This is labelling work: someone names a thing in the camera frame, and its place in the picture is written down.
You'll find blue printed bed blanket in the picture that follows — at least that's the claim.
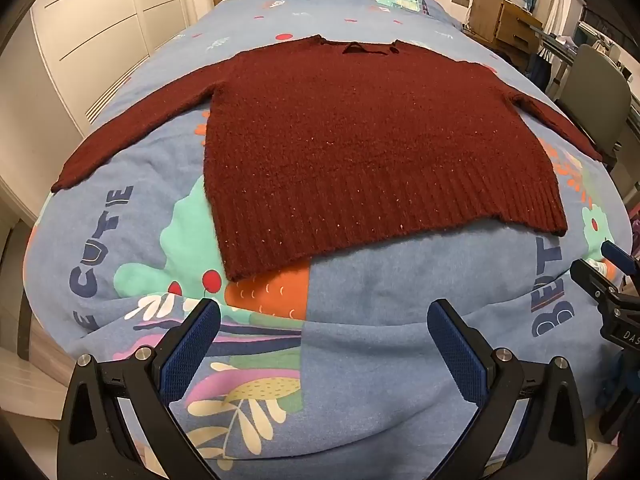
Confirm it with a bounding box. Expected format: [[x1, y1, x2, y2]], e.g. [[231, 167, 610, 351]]
[[22, 0, 636, 480]]

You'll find wooden nightstand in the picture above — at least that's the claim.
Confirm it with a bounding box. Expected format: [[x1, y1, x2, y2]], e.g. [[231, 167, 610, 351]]
[[470, 0, 544, 56]]

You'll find grey-green chair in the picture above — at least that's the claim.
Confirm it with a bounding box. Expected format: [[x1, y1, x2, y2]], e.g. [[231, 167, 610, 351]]
[[556, 44, 634, 171]]

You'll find dark red knit sweater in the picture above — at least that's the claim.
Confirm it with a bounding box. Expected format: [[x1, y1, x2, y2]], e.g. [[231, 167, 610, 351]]
[[51, 35, 603, 283]]

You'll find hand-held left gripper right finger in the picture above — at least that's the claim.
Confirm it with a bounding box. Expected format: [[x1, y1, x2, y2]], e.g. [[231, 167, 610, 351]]
[[426, 299, 588, 480]]

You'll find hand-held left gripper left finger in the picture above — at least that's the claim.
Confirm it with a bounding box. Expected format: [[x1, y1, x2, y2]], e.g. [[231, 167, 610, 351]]
[[57, 299, 236, 480]]

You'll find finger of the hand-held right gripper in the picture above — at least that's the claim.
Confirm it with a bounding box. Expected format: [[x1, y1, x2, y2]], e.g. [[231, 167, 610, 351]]
[[571, 258, 621, 306], [602, 241, 640, 275]]

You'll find dark blue bag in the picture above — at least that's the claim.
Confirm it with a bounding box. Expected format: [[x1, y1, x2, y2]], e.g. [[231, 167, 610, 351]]
[[530, 55, 554, 92]]

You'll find white wardrobe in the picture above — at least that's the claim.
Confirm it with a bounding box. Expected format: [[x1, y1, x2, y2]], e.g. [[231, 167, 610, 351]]
[[30, 0, 213, 136]]

